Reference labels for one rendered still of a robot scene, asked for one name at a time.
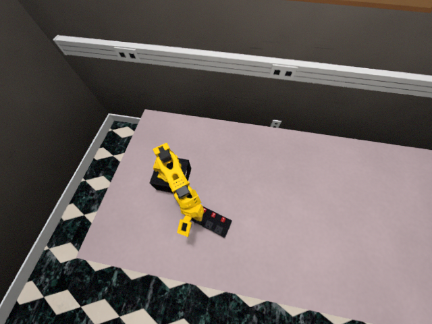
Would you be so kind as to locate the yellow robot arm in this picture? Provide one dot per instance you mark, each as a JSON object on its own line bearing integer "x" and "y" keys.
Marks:
{"x": 169, "y": 168}

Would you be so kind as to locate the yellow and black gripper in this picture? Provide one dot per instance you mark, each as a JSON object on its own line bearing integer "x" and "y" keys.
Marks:
{"x": 192, "y": 212}

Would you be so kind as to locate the black power strip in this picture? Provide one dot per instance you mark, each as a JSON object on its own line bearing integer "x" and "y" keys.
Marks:
{"x": 215, "y": 222}

